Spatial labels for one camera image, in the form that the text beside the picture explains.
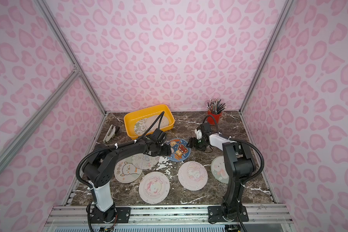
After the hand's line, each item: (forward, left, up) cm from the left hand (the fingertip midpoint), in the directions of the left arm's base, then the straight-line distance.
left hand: (168, 152), depth 93 cm
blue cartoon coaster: (+2, -7, -4) cm, 8 cm away
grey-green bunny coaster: (-11, -31, -3) cm, 33 cm away
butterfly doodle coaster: (-5, +15, -3) cm, 16 cm away
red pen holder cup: (+34, -38, -4) cm, 51 cm away
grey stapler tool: (+19, +42, -2) cm, 47 cm away
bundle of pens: (+29, -33, +13) cm, 45 cm away
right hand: (+5, -15, 0) cm, 16 cm away
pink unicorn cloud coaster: (-14, -15, -3) cm, 21 cm away
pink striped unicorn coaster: (-21, +8, -3) cm, 22 cm away
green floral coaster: (+24, +22, -3) cm, 32 cm away
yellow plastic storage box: (+31, +31, -1) cm, 44 cm away
